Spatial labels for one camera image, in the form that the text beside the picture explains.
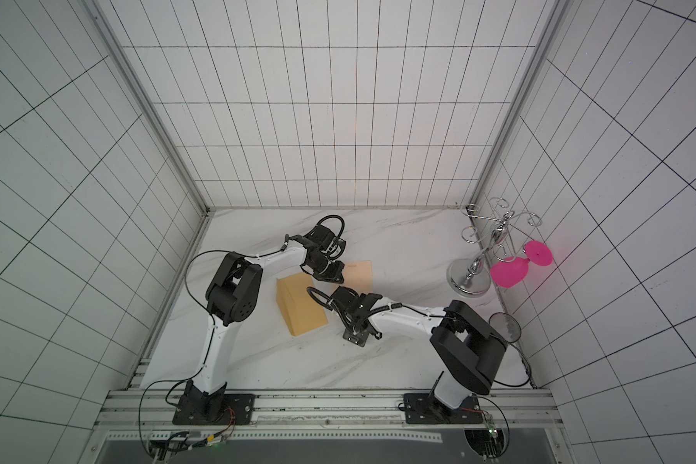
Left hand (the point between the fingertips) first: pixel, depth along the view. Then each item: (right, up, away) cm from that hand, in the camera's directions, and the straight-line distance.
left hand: (338, 285), depth 97 cm
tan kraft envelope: (-12, -7, -7) cm, 16 cm away
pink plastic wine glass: (+50, +7, -17) cm, 54 cm away
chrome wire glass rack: (+45, +3, -1) cm, 46 cm away
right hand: (+8, -7, -7) cm, 13 cm away
